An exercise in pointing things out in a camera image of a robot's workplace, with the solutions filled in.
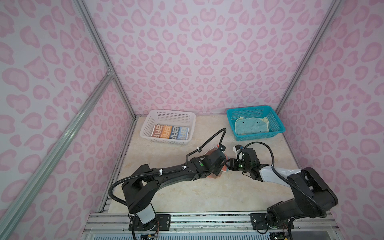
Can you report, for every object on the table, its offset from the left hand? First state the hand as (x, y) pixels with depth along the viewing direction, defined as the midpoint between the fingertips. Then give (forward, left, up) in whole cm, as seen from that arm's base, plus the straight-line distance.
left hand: (221, 162), depth 82 cm
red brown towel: (+1, -3, -8) cm, 8 cm away
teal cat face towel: (+35, -27, -11) cm, 46 cm away
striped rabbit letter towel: (+29, +32, -8) cm, 43 cm away
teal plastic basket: (+30, -43, -6) cm, 53 cm away
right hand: (+4, -4, -7) cm, 9 cm away
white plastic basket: (+46, +24, -13) cm, 53 cm away
